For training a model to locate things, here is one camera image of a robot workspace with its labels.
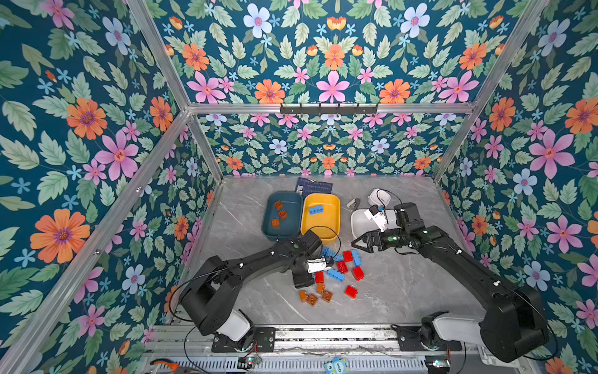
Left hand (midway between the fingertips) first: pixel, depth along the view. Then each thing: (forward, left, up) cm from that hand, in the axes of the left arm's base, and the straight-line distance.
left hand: (310, 273), depth 85 cm
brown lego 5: (-5, -3, -2) cm, 6 cm away
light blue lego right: (+6, -12, -1) cm, 13 cm away
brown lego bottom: (-9, 0, -2) cm, 9 cm away
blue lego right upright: (+5, -18, 0) cm, 19 cm away
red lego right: (-1, -18, -2) cm, 18 cm away
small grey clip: (+32, -22, -1) cm, 39 cm away
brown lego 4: (-8, -5, -2) cm, 10 cm away
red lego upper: (+6, -15, -2) cm, 17 cm away
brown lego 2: (+34, +13, -1) cm, 37 cm away
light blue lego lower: (-1, -10, -1) cm, 10 cm away
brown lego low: (-7, +3, -1) cm, 8 cm away
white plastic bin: (+20, -24, 0) cm, 31 cm away
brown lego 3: (+24, +14, 0) cm, 28 cm away
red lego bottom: (-7, -15, -3) cm, 16 cm away
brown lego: (+28, +11, 0) cm, 30 cm away
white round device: (+35, -37, +1) cm, 51 cm away
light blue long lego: (+30, -4, 0) cm, 30 cm away
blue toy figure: (-28, -6, 0) cm, 29 cm away
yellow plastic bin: (+28, -7, -2) cm, 29 cm away
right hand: (+6, -19, +14) cm, 25 cm away
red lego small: (-1, -3, -1) cm, 4 cm away
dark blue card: (+45, -1, -1) cm, 45 cm away
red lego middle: (+2, -12, -2) cm, 13 cm away
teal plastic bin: (+20, +7, +2) cm, 21 cm away
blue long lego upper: (+9, -7, -1) cm, 11 cm away
